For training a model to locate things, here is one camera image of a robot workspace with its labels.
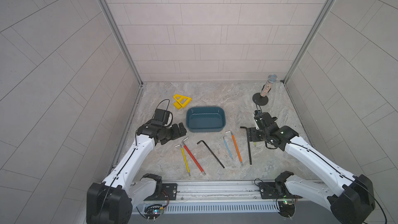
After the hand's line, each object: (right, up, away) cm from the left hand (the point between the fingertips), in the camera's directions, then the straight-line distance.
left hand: (182, 131), depth 81 cm
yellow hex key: (+3, -18, -4) cm, 19 cm away
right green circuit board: (+48, -31, -13) cm, 59 cm away
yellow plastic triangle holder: (-5, +15, +24) cm, 29 cm away
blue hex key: (+24, -10, +5) cm, 27 cm away
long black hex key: (+36, -16, -1) cm, 39 cm away
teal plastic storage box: (+12, +4, +15) cm, 19 cm away
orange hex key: (+29, -9, +5) cm, 31 cm away
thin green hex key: (+40, -9, +6) cm, 41 cm away
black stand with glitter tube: (+50, +17, +24) cm, 58 cm away
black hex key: (+15, -12, +4) cm, 20 cm away
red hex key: (+4, -13, +2) cm, 14 cm away
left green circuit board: (-10, -30, -16) cm, 35 cm away
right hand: (+37, 0, +1) cm, 37 cm away
